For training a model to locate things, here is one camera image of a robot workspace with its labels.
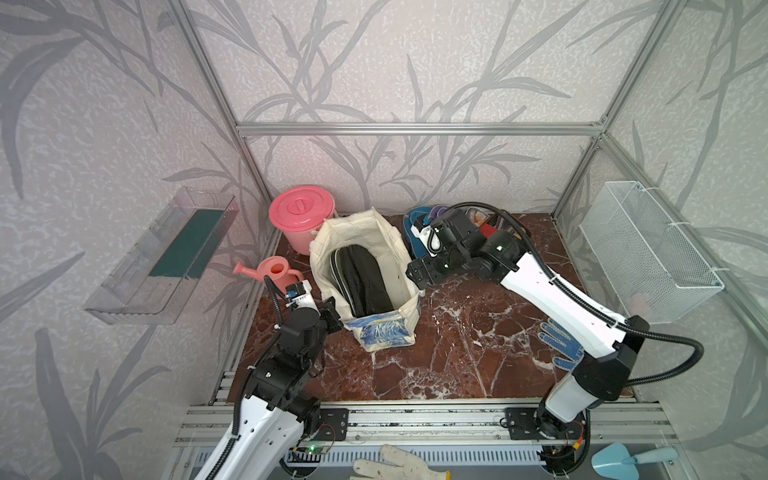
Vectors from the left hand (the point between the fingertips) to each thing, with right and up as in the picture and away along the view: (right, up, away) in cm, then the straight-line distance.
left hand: (337, 300), depth 75 cm
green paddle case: (0, +6, +10) cm, 12 cm away
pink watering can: (-22, +7, +16) cm, 29 cm away
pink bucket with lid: (-17, +25, +21) cm, 36 cm away
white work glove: (+15, -37, -7) cm, 40 cm away
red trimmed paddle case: (+55, +23, +37) cm, 70 cm away
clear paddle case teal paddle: (+46, +25, +40) cm, 66 cm away
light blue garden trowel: (+66, -37, -6) cm, 76 cm away
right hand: (+21, +10, -3) cm, 23 cm away
